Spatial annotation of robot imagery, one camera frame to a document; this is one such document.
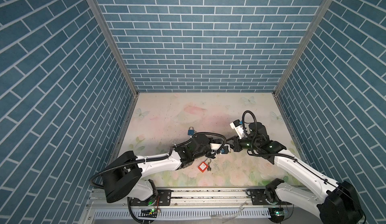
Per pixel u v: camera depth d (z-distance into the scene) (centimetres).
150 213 72
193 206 72
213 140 70
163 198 74
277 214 70
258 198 74
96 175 39
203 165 83
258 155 61
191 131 99
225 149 64
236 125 71
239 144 69
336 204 39
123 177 42
